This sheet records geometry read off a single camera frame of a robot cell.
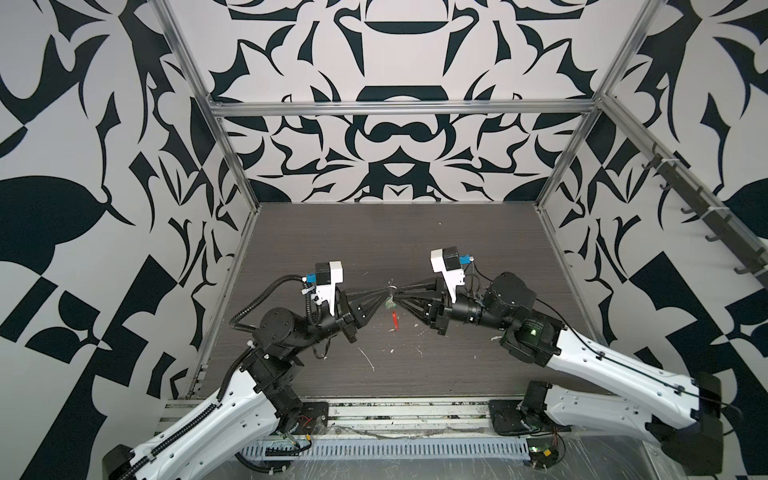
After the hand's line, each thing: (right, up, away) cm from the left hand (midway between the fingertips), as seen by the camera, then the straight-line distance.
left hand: (388, 289), depth 55 cm
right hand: (+2, -2, -1) cm, 3 cm away
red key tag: (+1, -7, +5) cm, 9 cm away
